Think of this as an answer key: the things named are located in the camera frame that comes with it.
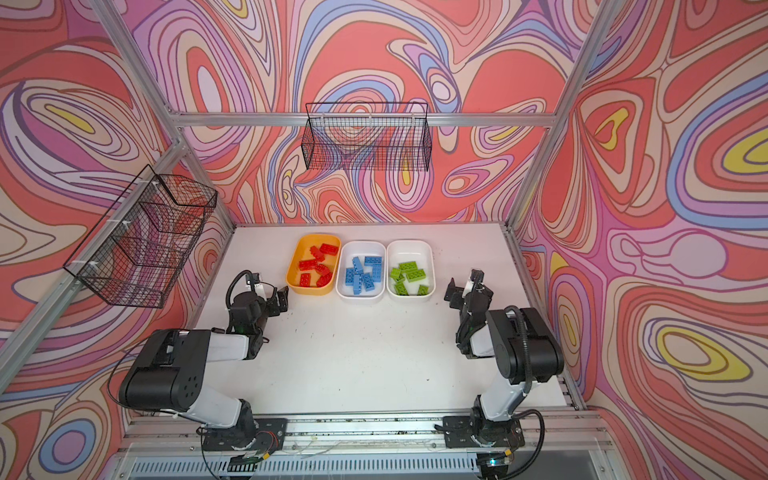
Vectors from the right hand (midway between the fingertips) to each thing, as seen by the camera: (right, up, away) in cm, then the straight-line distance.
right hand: (467, 286), depth 95 cm
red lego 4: (-54, +1, +6) cm, 55 cm away
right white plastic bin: (-13, +11, +12) cm, 21 cm away
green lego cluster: (-21, -1, +3) cm, 22 cm away
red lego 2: (-51, +10, +12) cm, 53 cm away
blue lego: (-33, +1, +6) cm, 33 cm away
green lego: (-19, +6, +9) cm, 21 cm away
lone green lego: (-23, +3, +5) cm, 23 cm away
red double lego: (-55, +6, +10) cm, 56 cm away
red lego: (-47, +12, +13) cm, 51 cm away
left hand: (-63, -1, -1) cm, 63 cm away
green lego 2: (-16, +3, +6) cm, 17 cm away
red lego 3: (-48, +3, +6) cm, 48 cm away
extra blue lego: (-30, +4, +8) cm, 31 cm away
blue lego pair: (-36, +5, +9) cm, 38 cm away
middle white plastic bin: (-41, +11, +11) cm, 43 cm away
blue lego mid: (-31, +8, +10) cm, 34 cm away
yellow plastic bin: (-57, +11, +13) cm, 60 cm away
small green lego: (-14, -2, +3) cm, 14 cm away
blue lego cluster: (-39, +2, +6) cm, 39 cm away
